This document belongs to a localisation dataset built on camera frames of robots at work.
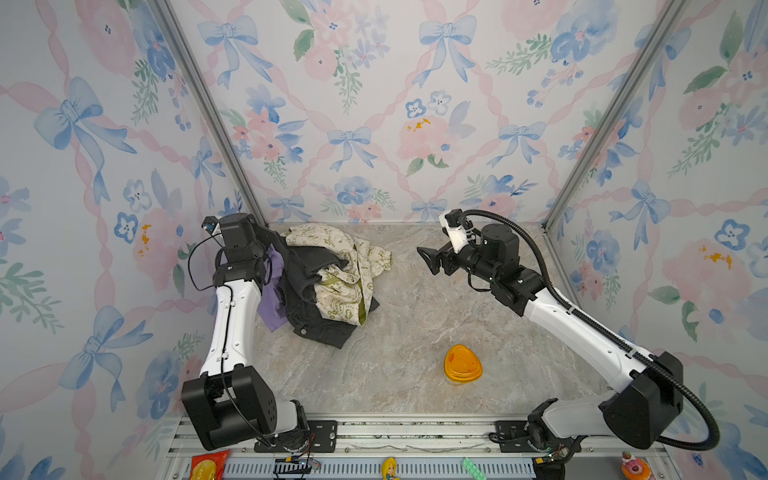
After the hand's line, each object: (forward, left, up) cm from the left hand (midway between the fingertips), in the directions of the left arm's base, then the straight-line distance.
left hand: (262, 221), depth 78 cm
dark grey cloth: (-4, -8, -14) cm, 17 cm away
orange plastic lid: (-29, -52, -22) cm, 64 cm away
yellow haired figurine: (-50, -34, -28) cm, 67 cm away
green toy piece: (-51, -54, -30) cm, 80 cm away
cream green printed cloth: (-10, -20, -19) cm, 29 cm away
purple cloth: (-13, 0, -22) cm, 25 cm away
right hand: (-5, -44, 0) cm, 44 cm away
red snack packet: (-50, +8, -30) cm, 59 cm away
